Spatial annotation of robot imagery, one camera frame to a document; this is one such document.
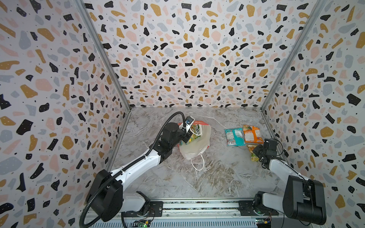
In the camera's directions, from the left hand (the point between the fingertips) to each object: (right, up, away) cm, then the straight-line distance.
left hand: (191, 124), depth 79 cm
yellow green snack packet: (+38, -20, +7) cm, 44 cm away
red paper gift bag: (+6, -14, +16) cm, 22 cm away
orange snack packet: (+45, -8, +24) cm, 51 cm away
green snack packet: (+3, -4, +21) cm, 21 cm away
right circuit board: (+37, -50, -7) cm, 62 cm away
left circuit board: (-23, -49, -8) cm, 55 cm away
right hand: (+44, -16, +13) cm, 49 cm away
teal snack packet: (+31, -10, +22) cm, 39 cm away
